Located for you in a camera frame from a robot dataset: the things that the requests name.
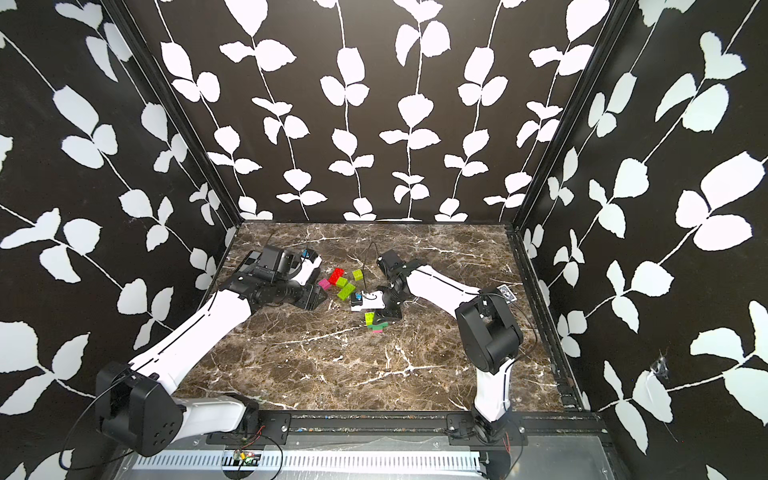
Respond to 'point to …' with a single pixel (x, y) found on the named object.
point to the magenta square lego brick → (377, 331)
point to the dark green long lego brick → (378, 327)
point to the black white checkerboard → (249, 262)
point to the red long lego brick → (335, 274)
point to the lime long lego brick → (346, 291)
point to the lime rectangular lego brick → (369, 318)
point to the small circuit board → (241, 458)
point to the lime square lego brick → (341, 282)
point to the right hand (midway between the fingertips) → (375, 307)
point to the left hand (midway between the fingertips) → (318, 287)
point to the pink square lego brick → (324, 284)
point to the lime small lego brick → (358, 275)
